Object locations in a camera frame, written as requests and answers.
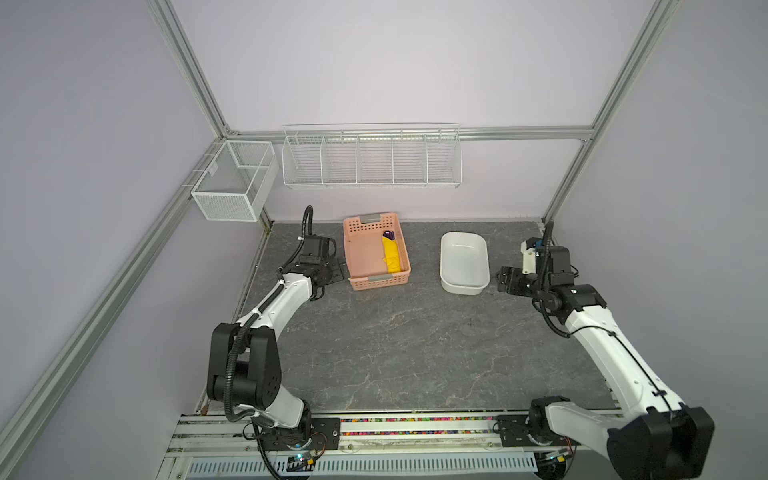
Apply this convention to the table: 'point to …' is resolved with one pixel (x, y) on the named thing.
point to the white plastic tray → (464, 263)
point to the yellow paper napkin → (391, 255)
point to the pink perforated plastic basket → (363, 245)
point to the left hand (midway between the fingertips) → (334, 273)
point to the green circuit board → (296, 465)
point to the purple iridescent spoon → (389, 234)
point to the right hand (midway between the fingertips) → (513, 277)
